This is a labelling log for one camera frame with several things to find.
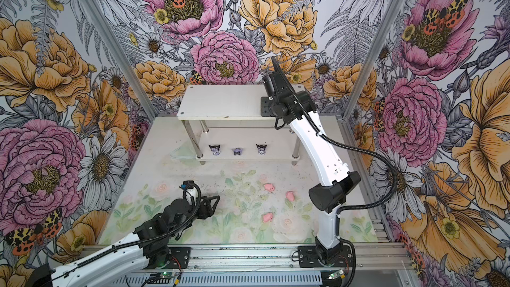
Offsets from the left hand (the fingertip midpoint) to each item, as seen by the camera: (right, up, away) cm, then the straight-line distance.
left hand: (212, 203), depth 82 cm
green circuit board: (-14, -22, -10) cm, 28 cm away
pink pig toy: (+23, +4, +10) cm, 26 cm away
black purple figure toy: (+20, +21, +12) cm, 31 cm away
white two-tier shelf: (-4, +39, -4) cm, 40 cm away
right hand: (+24, +36, -7) cm, 44 cm away
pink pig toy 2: (+33, +1, +7) cm, 33 cm away
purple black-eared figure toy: (-1, +21, +10) cm, 23 cm away
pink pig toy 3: (+22, -6, +1) cm, 23 cm away
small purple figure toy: (+9, +20, +12) cm, 25 cm away
